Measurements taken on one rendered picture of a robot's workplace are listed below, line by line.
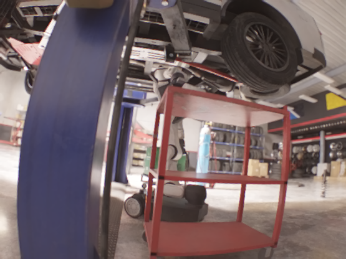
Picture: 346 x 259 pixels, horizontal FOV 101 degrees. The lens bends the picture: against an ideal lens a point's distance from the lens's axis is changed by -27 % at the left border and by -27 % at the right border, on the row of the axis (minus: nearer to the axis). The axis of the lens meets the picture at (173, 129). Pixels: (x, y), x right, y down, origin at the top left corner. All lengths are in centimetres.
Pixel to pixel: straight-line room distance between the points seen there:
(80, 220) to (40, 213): 13
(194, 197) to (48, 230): 132
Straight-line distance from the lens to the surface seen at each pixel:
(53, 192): 59
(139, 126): 1127
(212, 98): 91
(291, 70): 196
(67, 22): 72
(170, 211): 166
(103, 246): 49
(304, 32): 251
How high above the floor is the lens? 56
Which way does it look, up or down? 9 degrees up
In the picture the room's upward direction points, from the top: 6 degrees clockwise
